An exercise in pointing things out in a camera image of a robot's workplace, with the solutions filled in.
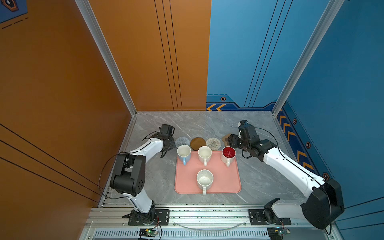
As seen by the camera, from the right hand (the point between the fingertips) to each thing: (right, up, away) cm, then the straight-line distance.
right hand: (231, 139), depth 84 cm
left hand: (-37, -4, +12) cm, 39 cm away
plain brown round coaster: (-20, -4, +19) cm, 27 cm away
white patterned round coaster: (-8, -5, +17) cm, 19 cm away
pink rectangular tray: (-2, -24, +2) cm, 24 cm away
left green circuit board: (-43, -44, -13) cm, 63 cm away
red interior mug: (0, -11, +9) cm, 14 cm away
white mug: (-15, -23, +1) cm, 28 cm away
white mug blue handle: (-27, -9, +7) cm, 30 cm away
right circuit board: (+18, -43, -14) cm, 49 cm away
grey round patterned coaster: (-30, -3, +19) cm, 35 cm away
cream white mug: (-15, -10, +8) cm, 20 cm away
